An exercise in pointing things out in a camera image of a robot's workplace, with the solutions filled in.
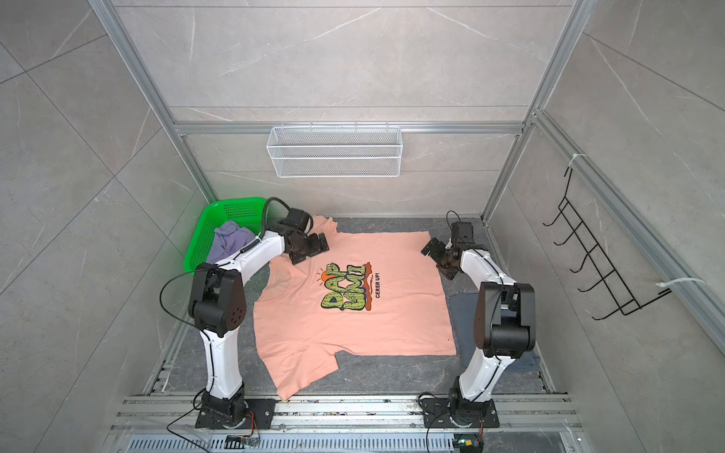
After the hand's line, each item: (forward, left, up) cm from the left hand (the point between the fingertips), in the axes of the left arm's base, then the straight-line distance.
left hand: (320, 245), depth 98 cm
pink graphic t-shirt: (-14, -17, -11) cm, 24 cm away
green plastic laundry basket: (+24, +34, -8) cm, 42 cm away
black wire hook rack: (-36, -71, +24) cm, 83 cm away
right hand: (-5, -39, -1) cm, 39 cm away
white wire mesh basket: (+28, -6, +19) cm, 34 cm away
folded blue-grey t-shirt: (-19, -50, -12) cm, 55 cm away
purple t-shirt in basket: (+10, +38, -7) cm, 40 cm away
